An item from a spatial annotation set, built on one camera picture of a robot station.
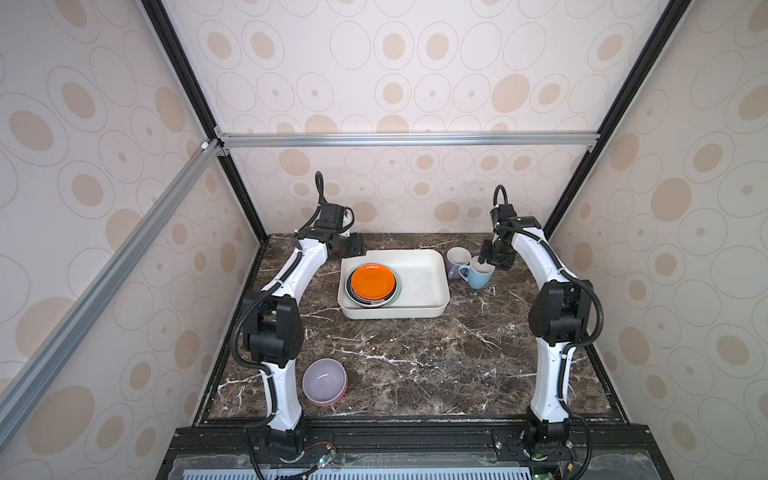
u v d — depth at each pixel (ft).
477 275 3.21
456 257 3.57
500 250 2.72
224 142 2.96
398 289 3.32
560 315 1.90
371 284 3.29
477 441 2.45
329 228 2.37
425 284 3.47
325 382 2.66
